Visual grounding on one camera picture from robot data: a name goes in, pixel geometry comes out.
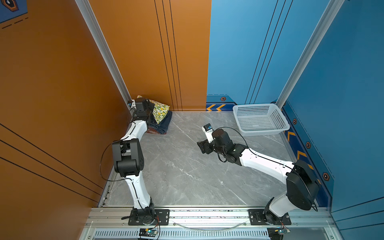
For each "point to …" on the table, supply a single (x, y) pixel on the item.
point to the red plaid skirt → (152, 130)
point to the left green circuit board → (147, 232)
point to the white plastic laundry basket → (258, 119)
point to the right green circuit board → (276, 233)
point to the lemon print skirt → (159, 111)
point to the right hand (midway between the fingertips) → (201, 140)
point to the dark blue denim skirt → (162, 127)
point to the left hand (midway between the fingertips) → (151, 99)
